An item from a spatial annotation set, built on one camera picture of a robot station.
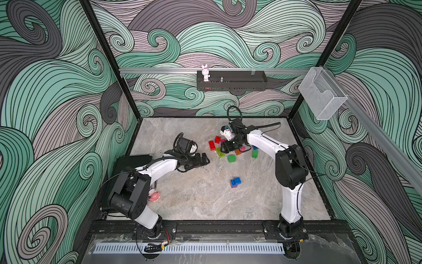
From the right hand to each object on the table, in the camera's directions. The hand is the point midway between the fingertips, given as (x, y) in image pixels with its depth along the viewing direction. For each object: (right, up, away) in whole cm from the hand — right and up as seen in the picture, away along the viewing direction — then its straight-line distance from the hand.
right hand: (223, 149), depth 95 cm
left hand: (-12, -6, -7) cm, 15 cm away
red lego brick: (-7, +1, +9) cm, 11 cm away
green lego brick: (+5, -6, +4) cm, 9 cm away
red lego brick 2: (-3, +5, +10) cm, 12 cm away
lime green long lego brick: (-1, -4, +3) cm, 5 cm away
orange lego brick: (+9, -3, +5) cm, 11 cm away
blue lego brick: (+5, -16, -11) cm, 20 cm away
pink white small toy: (-37, -22, -13) cm, 45 cm away
